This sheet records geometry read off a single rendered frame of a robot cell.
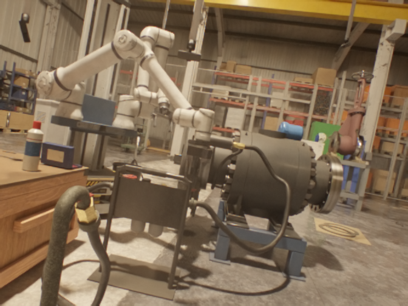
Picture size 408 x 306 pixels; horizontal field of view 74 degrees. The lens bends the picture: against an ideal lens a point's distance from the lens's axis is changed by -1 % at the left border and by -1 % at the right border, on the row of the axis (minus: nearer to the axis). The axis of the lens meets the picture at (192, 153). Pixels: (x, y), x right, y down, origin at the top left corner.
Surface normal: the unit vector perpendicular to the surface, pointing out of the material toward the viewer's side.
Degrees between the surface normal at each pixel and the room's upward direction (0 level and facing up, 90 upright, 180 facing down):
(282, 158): 63
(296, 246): 90
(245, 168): 85
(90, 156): 90
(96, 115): 90
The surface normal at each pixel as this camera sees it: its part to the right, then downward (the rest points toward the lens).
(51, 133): 0.73, 0.18
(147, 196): -0.09, 0.04
